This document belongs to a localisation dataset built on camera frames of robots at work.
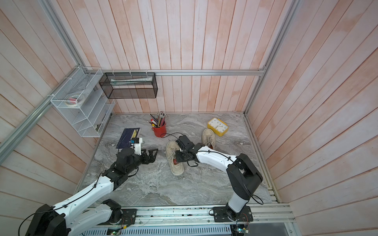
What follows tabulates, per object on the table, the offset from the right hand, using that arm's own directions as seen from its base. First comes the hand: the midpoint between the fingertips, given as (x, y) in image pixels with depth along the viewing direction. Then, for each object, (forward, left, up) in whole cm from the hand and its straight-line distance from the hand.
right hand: (178, 156), depth 89 cm
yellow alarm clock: (+27, -28, -4) cm, 39 cm away
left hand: (-1, +14, +8) cm, 16 cm away
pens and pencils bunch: (+22, +13, +7) cm, 27 cm away
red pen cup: (+22, +15, -4) cm, 26 cm away
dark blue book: (+20, +39, -5) cm, 44 cm away
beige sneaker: (+7, +5, -2) cm, 9 cm away
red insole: (-5, +1, +3) cm, 6 cm away
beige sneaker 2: (+13, -20, +1) cm, 24 cm away
